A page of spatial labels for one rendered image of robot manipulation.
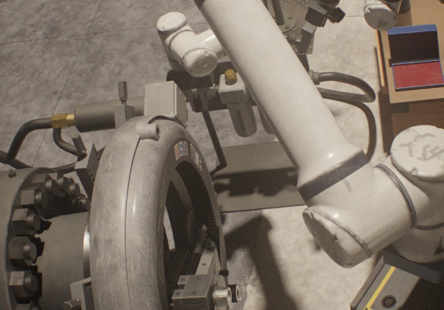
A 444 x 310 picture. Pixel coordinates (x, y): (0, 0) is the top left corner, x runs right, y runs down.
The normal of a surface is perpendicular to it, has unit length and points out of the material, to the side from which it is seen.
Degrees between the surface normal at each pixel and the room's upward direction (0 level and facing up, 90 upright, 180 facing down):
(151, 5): 0
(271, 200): 0
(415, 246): 68
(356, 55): 0
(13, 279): 9
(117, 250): 26
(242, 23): 41
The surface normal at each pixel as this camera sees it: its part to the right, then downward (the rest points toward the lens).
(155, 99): -0.23, -0.33
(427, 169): -0.11, -0.64
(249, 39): -0.15, -0.03
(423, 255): -0.31, 0.57
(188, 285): -0.18, -0.91
